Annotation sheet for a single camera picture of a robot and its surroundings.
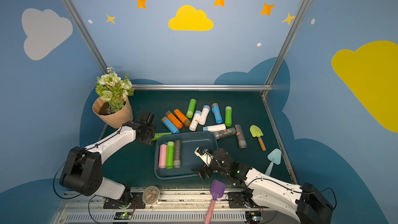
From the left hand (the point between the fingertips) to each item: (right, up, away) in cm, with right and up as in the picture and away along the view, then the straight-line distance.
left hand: (159, 131), depth 91 cm
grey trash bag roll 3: (+49, -5, +2) cm, 50 cm away
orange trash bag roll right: (+14, +5, +11) cm, 18 cm away
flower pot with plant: (-27, +13, -2) cm, 30 cm away
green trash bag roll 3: (+18, +13, +19) cm, 29 cm away
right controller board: (+49, -37, -19) cm, 65 cm away
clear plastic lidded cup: (+1, -27, -19) cm, 33 cm away
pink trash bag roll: (+3, -13, -5) cm, 14 cm away
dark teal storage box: (+18, -7, +5) cm, 20 cm away
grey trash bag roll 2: (+43, -1, +5) cm, 43 cm away
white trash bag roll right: (+28, +13, +17) cm, 36 cm away
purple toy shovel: (+33, -28, -13) cm, 45 cm away
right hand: (+24, -12, -12) cm, 30 cm away
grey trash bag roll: (+12, -16, -7) cm, 21 cm away
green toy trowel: (+61, -2, +10) cm, 62 cm away
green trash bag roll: (+7, -13, -4) cm, 15 cm away
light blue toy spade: (+68, -14, -2) cm, 69 cm away
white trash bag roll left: (+20, +3, +10) cm, 22 cm away
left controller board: (-12, -37, -19) cm, 43 cm away
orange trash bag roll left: (+7, +6, +11) cm, 14 cm away
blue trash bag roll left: (+6, +1, +8) cm, 10 cm away
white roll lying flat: (+34, +1, +8) cm, 34 cm away
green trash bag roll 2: (-2, -3, +2) cm, 4 cm away
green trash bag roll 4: (+44, +8, +14) cm, 47 cm away
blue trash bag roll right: (+36, +10, +16) cm, 41 cm away
